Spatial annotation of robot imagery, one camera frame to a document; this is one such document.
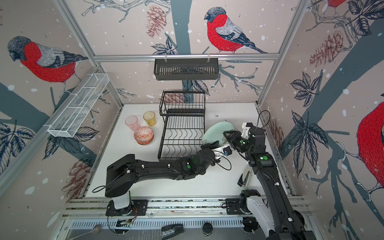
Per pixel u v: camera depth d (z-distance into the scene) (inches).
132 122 40.8
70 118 28.7
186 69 42.0
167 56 36.2
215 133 33.7
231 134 27.1
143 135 38.1
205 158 21.7
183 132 39.6
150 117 40.7
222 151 24.6
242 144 24.9
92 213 28.7
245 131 27.3
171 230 26.0
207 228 23.8
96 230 26.4
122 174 19.3
